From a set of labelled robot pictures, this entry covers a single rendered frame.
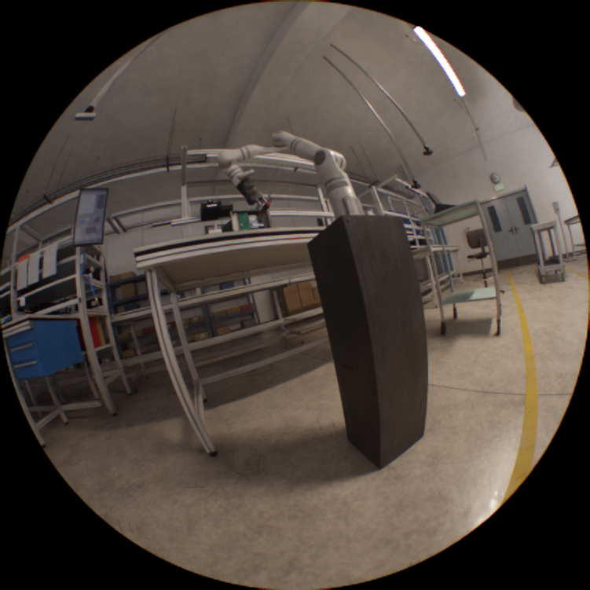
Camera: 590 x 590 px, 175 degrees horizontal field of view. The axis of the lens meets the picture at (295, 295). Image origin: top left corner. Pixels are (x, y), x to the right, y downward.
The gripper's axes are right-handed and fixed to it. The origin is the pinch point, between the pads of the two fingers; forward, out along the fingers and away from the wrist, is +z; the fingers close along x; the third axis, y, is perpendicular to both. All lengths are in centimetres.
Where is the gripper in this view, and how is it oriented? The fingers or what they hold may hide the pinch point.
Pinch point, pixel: (266, 208)
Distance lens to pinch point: 90.0
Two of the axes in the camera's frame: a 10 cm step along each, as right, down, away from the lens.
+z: 5.9, 7.7, 2.5
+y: -5.1, 1.1, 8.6
